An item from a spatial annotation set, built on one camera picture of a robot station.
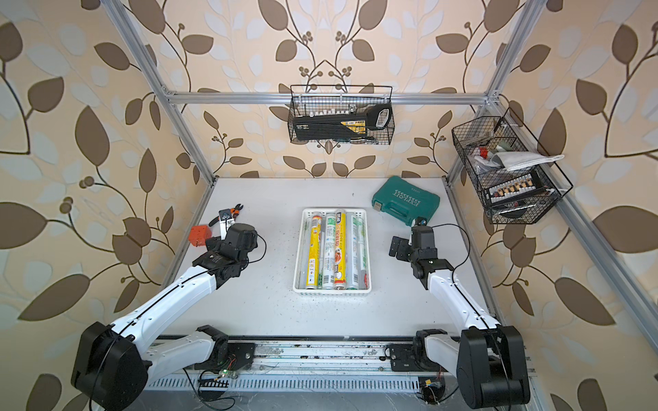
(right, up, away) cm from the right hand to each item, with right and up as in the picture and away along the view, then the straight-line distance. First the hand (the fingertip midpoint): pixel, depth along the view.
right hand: (406, 244), depth 88 cm
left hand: (-58, +5, -7) cm, 58 cm away
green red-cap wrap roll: (-36, -11, -2) cm, 37 cm away
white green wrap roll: (-15, -4, +3) cm, 16 cm away
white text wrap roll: (-18, -2, 0) cm, 19 cm away
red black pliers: (-68, +11, +20) cm, 72 cm away
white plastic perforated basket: (-23, -10, -8) cm, 26 cm away
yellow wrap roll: (-32, -2, +1) cm, 32 cm away
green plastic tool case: (+4, +16, +19) cm, 25 cm away
